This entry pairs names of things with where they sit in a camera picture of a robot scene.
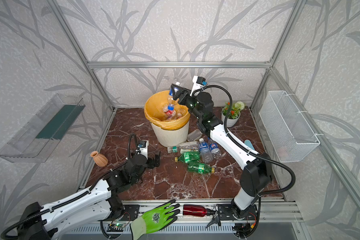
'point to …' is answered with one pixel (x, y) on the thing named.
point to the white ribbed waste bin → (171, 138)
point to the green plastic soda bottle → (188, 157)
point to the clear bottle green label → (184, 147)
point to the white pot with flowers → (234, 114)
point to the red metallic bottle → (196, 210)
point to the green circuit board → (115, 227)
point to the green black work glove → (155, 220)
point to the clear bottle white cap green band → (194, 135)
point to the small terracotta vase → (100, 159)
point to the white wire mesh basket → (292, 138)
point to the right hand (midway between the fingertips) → (177, 81)
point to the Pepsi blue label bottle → (214, 148)
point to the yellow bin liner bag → (153, 111)
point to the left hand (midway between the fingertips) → (155, 147)
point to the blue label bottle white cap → (206, 155)
